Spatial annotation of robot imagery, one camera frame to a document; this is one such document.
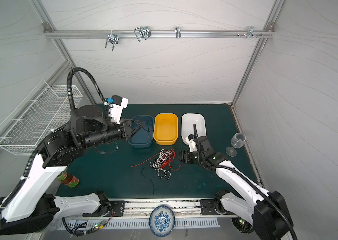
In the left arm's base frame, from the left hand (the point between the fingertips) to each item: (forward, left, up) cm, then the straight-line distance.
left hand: (145, 121), depth 53 cm
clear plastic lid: (+11, -47, -44) cm, 65 cm away
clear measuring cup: (+12, -47, -31) cm, 58 cm away
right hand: (+5, -15, -33) cm, 36 cm away
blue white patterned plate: (-26, -5, -44) cm, 51 cm away
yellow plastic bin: (+28, -4, -44) cm, 52 cm away
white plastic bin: (+34, -20, -42) cm, 57 cm away
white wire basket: (+15, +55, -12) cm, 58 cm away
